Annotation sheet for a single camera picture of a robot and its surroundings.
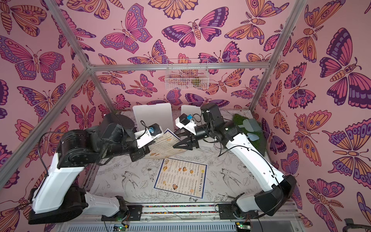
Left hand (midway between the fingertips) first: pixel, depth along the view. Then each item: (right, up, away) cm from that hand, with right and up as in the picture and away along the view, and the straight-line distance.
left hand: (154, 140), depth 55 cm
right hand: (+8, 0, +6) cm, 9 cm away
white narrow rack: (+16, +14, +29) cm, 36 cm away
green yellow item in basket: (+18, +33, +39) cm, 55 cm away
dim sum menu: (+2, -4, +8) cm, 9 cm away
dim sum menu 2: (+9, -26, +30) cm, 41 cm away
